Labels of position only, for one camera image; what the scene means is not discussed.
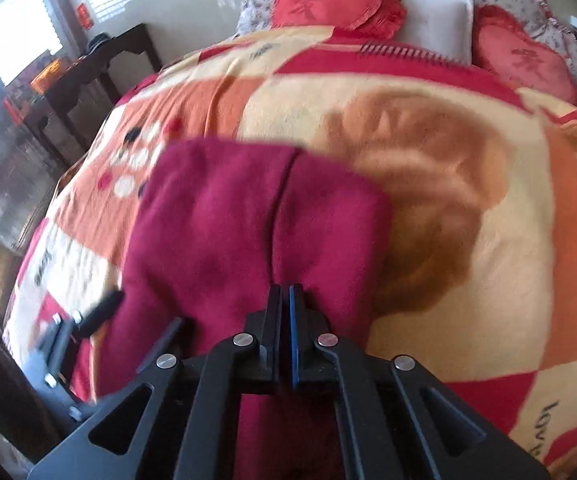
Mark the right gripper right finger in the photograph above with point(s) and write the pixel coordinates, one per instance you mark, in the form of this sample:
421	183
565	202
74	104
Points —
395	419

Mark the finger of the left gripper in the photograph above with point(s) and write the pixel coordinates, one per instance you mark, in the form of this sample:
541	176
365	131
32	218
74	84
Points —
104	310

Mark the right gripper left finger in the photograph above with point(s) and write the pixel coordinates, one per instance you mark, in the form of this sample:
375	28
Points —
178	419

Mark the dark red knit sweater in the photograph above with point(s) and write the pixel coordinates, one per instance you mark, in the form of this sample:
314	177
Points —
219	223

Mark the orange cream patterned blanket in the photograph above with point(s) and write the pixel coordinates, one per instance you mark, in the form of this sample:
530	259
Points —
479	278

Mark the dark wooden side table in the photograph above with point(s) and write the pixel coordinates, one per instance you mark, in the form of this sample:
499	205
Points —
63	96

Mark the right red heart pillow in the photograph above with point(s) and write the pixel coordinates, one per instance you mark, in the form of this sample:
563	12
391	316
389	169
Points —
548	63

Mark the red heart pillow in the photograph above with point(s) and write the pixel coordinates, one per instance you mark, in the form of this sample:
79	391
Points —
548	63
381	19

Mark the left red heart pillow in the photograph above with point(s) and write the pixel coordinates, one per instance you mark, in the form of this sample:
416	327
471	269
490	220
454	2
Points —
381	19

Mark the white square pillow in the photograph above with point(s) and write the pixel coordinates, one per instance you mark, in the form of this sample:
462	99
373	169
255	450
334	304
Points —
441	26

